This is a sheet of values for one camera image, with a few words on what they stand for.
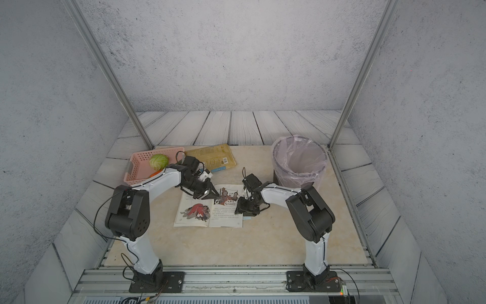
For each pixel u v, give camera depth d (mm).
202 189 816
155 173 1078
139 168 1100
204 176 885
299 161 976
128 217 494
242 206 827
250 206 812
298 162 978
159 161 1046
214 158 1111
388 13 711
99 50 809
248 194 905
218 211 912
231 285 728
